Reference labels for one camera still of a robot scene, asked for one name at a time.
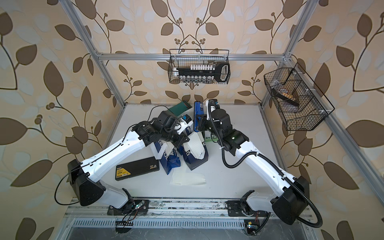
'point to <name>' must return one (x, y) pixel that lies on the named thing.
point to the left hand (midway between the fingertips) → (186, 136)
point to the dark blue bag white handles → (193, 162)
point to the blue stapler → (198, 110)
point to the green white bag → (209, 137)
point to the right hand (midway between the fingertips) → (198, 115)
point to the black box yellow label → (137, 168)
